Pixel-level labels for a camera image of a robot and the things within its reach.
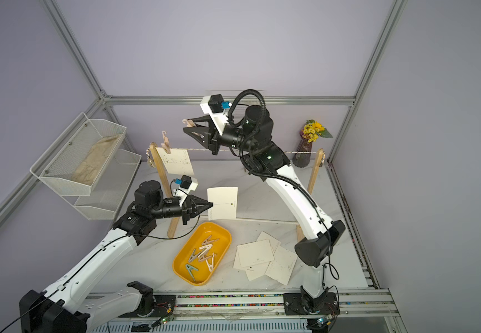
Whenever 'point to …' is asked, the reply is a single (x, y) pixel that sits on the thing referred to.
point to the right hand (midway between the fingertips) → (189, 129)
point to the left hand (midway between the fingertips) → (210, 206)
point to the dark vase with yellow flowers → (309, 133)
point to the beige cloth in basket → (89, 168)
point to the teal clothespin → (190, 269)
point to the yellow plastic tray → (193, 240)
